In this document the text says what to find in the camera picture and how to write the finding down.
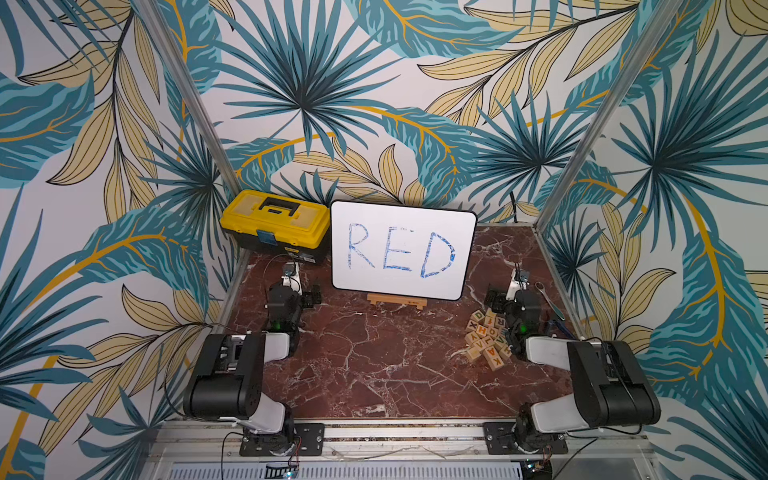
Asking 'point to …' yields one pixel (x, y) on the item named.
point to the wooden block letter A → (490, 352)
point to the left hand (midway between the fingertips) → (301, 280)
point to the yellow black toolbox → (297, 226)
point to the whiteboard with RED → (402, 250)
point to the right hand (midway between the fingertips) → (509, 286)
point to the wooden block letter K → (495, 363)
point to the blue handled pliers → (553, 324)
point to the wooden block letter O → (493, 332)
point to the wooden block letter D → (477, 316)
